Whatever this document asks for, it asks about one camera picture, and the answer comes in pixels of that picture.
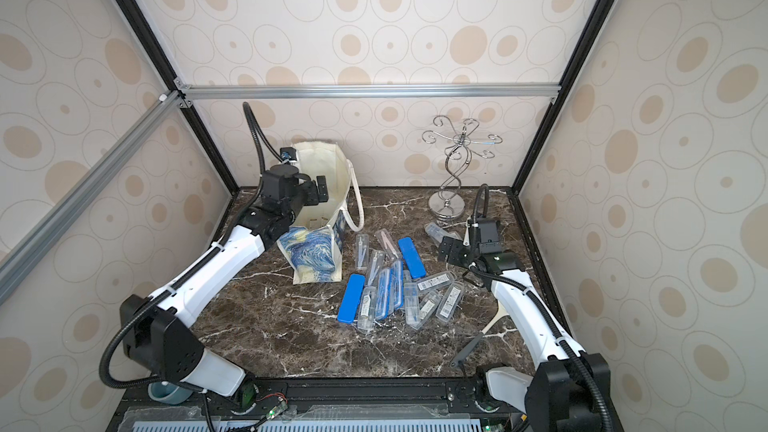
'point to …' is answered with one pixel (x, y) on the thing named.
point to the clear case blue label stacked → (436, 233)
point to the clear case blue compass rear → (397, 286)
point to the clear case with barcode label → (436, 281)
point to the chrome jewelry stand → (447, 205)
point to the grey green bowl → (168, 392)
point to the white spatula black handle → (499, 318)
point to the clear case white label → (450, 301)
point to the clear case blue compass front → (384, 293)
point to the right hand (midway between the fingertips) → (467, 249)
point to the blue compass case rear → (412, 257)
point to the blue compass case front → (352, 298)
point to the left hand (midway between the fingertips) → (317, 174)
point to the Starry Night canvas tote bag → (314, 241)
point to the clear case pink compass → (388, 243)
